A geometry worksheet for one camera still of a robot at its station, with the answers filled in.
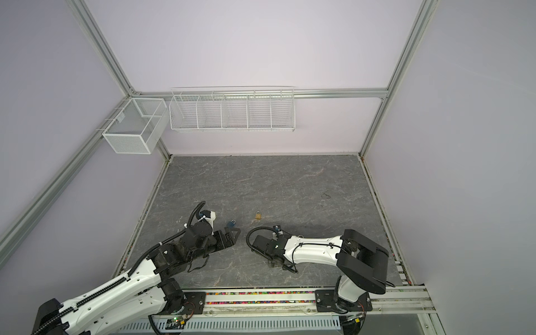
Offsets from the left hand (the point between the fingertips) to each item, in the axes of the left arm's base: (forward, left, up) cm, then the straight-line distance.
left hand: (232, 237), depth 77 cm
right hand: (-6, -17, -12) cm, 22 cm away
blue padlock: (+11, +4, -12) cm, 17 cm away
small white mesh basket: (+51, +46, +14) cm, 70 cm away
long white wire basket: (+56, -2, +18) cm, 59 cm away
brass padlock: (+15, -9, -12) cm, 21 cm away
